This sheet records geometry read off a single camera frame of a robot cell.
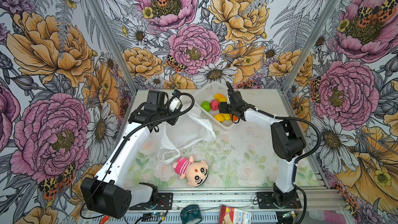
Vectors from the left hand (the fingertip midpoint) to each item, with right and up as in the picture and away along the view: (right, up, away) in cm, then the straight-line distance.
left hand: (176, 116), depth 77 cm
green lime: (+15, +5, +27) cm, 31 cm away
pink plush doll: (+10, -27, -3) cm, 29 cm away
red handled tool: (-30, -45, -7) cm, 54 cm away
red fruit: (+21, +6, +28) cm, 35 cm away
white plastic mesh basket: (+16, +11, +38) cm, 42 cm away
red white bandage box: (+25, -42, -10) cm, 50 cm away
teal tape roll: (+8, -38, -13) cm, 41 cm away
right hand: (+26, +3, +22) cm, 34 cm away
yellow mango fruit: (+28, -2, +22) cm, 35 cm away
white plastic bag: (-3, -10, -1) cm, 11 cm away
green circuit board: (-7, -43, -7) cm, 44 cm away
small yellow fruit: (+26, +9, +25) cm, 37 cm away
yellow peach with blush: (+23, -2, +20) cm, 31 cm away
